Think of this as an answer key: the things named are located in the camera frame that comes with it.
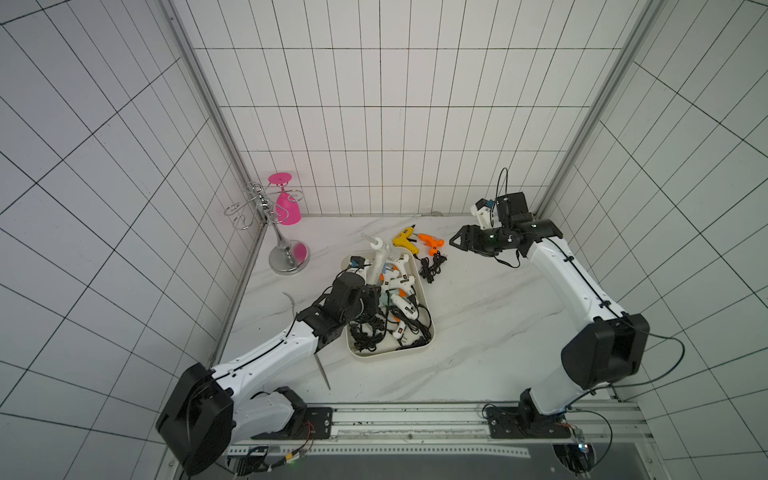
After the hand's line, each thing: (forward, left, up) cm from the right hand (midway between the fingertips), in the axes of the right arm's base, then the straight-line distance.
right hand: (447, 242), depth 82 cm
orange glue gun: (+17, +2, -21) cm, 27 cm away
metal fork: (-29, +35, -22) cm, 50 cm away
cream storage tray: (-16, +12, -17) cm, 27 cm away
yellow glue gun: (+18, +13, -21) cm, 30 cm away
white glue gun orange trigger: (+3, +13, -17) cm, 21 cm away
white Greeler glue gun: (-5, +19, -2) cm, 20 cm away
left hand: (-12, +20, -10) cm, 25 cm away
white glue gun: (-4, +12, -17) cm, 21 cm away
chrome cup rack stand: (+7, +55, -21) cm, 59 cm away
